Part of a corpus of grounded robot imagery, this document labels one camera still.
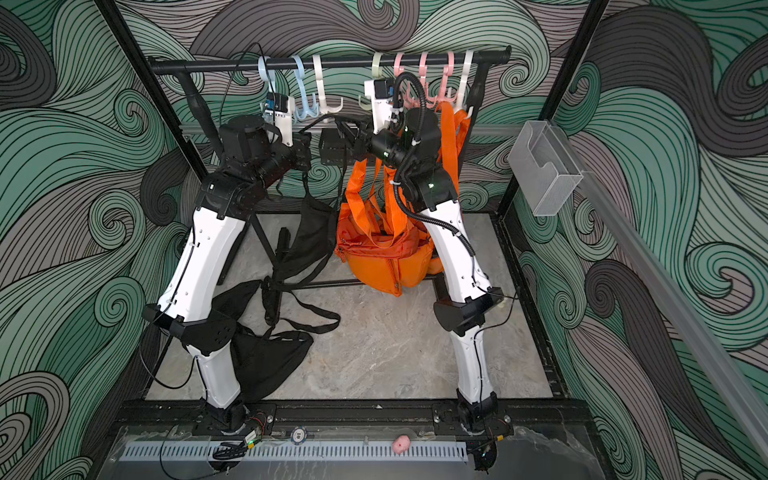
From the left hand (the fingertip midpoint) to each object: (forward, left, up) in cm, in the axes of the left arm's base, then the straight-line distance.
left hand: (306, 128), depth 64 cm
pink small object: (-52, -22, -50) cm, 76 cm away
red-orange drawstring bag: (-4, -16, -23) cm, 28 cm away
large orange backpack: (-7, -21, -44) cm, 50 cm away
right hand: (-4, -7, +4) cm, 9 cm away
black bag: (-6, +6, -40) cm, 41 cm away
